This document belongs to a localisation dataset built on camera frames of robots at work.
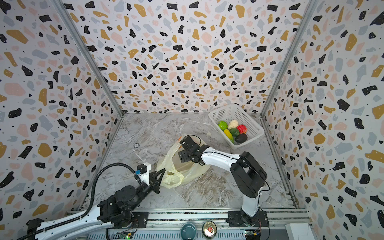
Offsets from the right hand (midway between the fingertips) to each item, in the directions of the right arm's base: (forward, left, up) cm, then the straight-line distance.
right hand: (184, 150), depth 90 cm
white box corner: (-39, -55, -4) cm, 68 cm away
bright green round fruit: (+23, -25, -4) cm, 35 cm away
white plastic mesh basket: (+38, -36, -5) cm, 52 cm away
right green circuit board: (-40, -36, -10) cm, 55 cm away
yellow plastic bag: (-19, +3, +11) cm, 22 cm away
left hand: (-17, +6, +11) cm, 22 cm away
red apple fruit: (+20, -39, -4) cm, 44 cm away
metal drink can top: (-40, -14, +2) cm, 42 cm away
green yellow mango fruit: (+15, -29, -5) cm, 33 cm away
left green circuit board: (-41, +24, -8) cm, 48 cm away
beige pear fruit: (+25, -33, -5) cm, 42 cm away
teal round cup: (-39, -5, -7) cm, 40 cm away
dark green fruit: (+17, -33, -4) cm, 37 cm away
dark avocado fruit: (+13, -37, -6) cm, 40 cm away
